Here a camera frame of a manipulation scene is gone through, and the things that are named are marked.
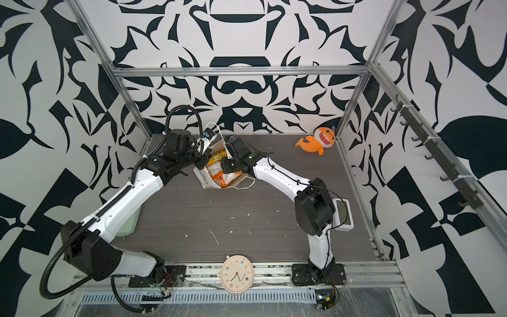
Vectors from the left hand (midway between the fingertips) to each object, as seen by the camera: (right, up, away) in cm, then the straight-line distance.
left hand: (209, 144), depth 78 cm
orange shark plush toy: (+55, +5, +31) cm, 63 cm away
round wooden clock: (+11, -48, -5) cm, 49 cm away
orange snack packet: (+5, -14, +5) cm, 16 cm away
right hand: (+4, -8, +8) cm, 12 cm away
